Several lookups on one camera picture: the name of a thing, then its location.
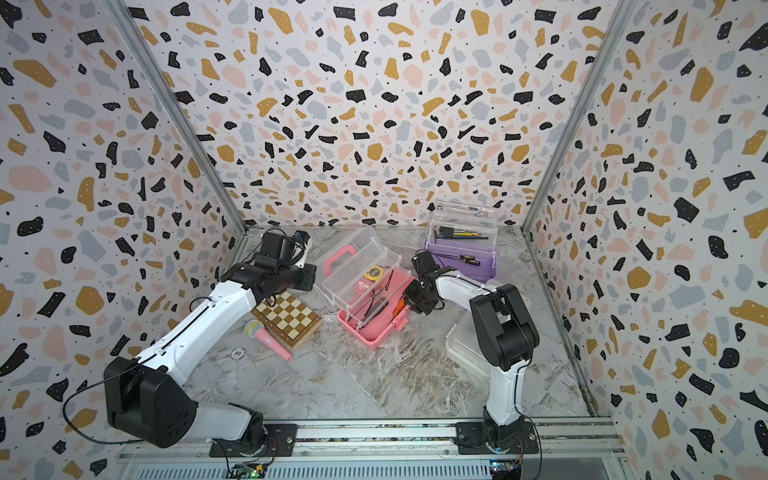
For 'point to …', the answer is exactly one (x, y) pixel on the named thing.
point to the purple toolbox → (462, 215)
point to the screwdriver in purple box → (466, 259)
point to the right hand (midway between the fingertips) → (403, 302)
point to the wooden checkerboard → (287, 319)
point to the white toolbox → (464, 345)
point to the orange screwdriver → (399, 306)
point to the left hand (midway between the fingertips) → (317, 272)
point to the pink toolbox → (364, 278)
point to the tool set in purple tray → (446, 232)
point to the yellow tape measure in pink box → (374, 273)
